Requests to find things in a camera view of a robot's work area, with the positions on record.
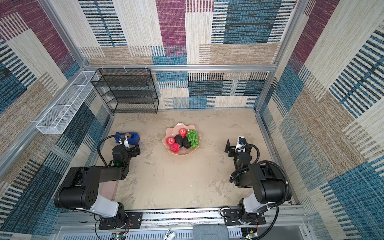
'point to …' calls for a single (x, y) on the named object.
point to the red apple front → (175, 147)
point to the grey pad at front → (210, 232)
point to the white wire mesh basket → (57, 118)
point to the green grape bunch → (192, 136)
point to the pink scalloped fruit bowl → (172, 131)
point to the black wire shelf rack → (127, 90)
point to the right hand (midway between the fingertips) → (236, 141)
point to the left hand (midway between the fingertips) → (128, 141)
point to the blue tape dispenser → (132, 138)
